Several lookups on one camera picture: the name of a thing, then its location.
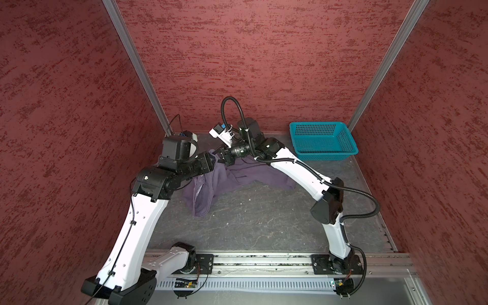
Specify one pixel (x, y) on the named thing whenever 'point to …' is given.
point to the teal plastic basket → (322, 140)
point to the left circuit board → (191, 284)
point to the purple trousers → (203, 192)
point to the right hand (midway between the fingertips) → (209, 162)
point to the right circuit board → (344, 287)
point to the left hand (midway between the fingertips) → (208, 165)
